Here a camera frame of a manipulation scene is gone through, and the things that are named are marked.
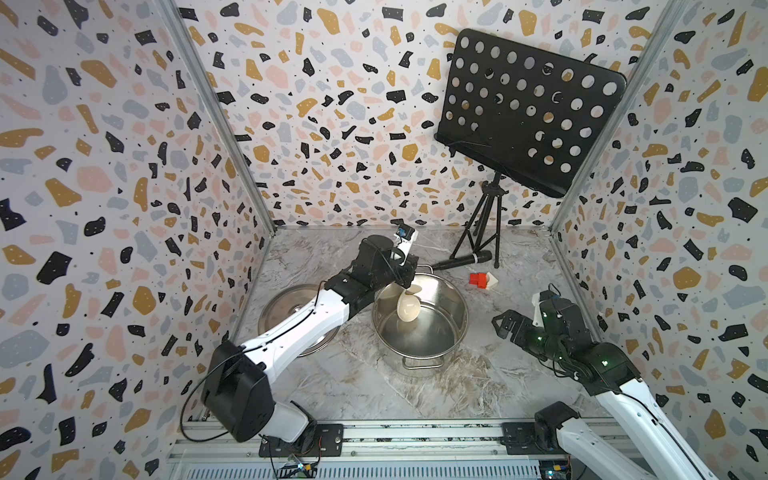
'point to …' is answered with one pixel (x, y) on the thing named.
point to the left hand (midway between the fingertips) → (419, 256)
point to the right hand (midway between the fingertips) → (505, 326)
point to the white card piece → (492, 280)
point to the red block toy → (479, 279)
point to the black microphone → (462, 260)
